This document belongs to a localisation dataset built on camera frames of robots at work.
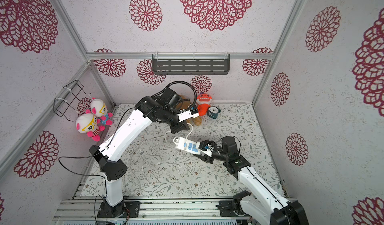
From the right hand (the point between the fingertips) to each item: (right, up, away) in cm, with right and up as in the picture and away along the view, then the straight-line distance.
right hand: (196, 146), depth 77 cm
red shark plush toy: (+6, +26, +33) cm, 42 cm away
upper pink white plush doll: (-60, +20, +16) cm, 65 cm away
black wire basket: (-66, +22, 0) cm, 70 cm away
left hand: (-5, +10, -5) cm, 12 cm away
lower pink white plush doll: (-61, +12, +7) cm, 62 cm away
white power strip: (-5, +1, -6) cm, 8 cm away
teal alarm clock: (+13, +19, +32) cm, 40 cm away
